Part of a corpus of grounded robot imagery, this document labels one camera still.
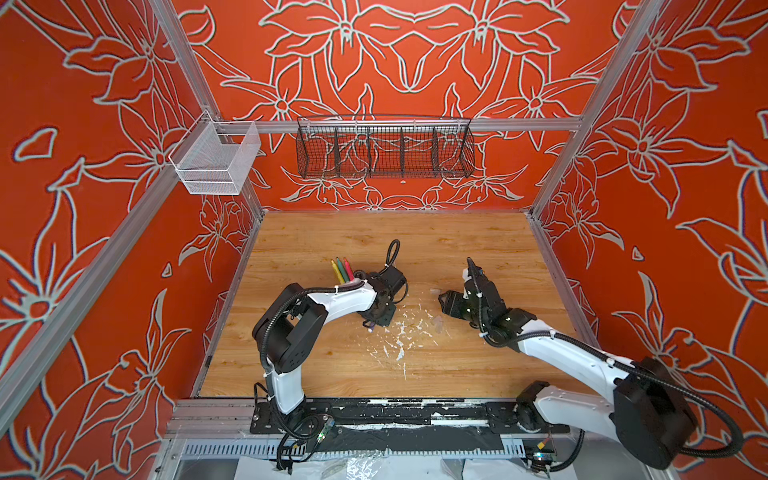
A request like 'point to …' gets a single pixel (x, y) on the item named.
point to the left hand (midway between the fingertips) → (381, 315)
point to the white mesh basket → (214, 157)
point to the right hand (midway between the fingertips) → (441, 297)
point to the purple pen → (372, 325)
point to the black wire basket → (385, 146)
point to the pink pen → (349, 269)
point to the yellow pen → (337, 271)
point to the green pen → (341, 270)
